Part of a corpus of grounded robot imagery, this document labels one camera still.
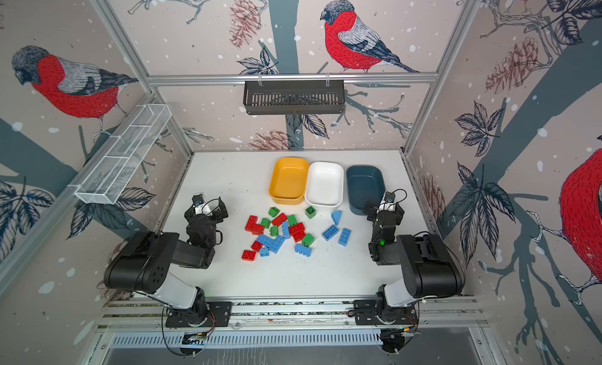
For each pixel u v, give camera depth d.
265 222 0.93
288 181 1.07
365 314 0.73
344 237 0.90
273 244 0.88
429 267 0.45
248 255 0.86
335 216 0.95
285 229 0.91
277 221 0.93
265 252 0.86
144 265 0.43
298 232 0.91
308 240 0.88
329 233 0.92
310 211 0.95
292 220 0.94
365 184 1.07
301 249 0.86
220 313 0.73
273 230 0.92
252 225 0.92
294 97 1.06
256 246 0.88
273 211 0.97
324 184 1.05
